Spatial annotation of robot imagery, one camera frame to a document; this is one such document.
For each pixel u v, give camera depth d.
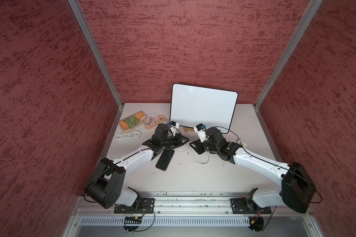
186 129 1.00
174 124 0.79
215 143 0.62
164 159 0.91
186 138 0.81
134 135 1.00
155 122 1.06
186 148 0.80
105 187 0.42
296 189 0.42
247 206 0.66
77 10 0.71
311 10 0.72
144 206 0.73
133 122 1.06
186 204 0.76
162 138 0.67
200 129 0.71
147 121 1.01
